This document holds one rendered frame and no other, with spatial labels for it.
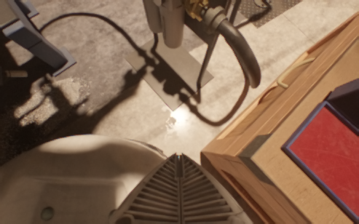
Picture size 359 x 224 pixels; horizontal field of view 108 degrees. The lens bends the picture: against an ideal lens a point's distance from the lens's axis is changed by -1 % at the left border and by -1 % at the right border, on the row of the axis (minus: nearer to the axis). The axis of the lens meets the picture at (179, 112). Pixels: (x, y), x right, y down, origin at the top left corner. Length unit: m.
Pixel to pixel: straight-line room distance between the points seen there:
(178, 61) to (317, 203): 0.74
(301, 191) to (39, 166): 0.50
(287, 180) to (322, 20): 1.28
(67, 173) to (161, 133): 0.41
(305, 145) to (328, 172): 0.05
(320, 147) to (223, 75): 0.62
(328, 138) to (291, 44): 0.90
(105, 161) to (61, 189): 0.16
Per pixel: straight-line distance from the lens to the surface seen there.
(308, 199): 0.29
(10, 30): 0.90
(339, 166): 0.32
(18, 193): 0.50
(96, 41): 1.03
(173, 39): 0.53
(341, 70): 0.39
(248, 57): 0.37
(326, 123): 0.32
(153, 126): 0.70
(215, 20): 0.36
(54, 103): 0.94
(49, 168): 0.43
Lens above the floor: 0.68
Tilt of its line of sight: 75 degrees down
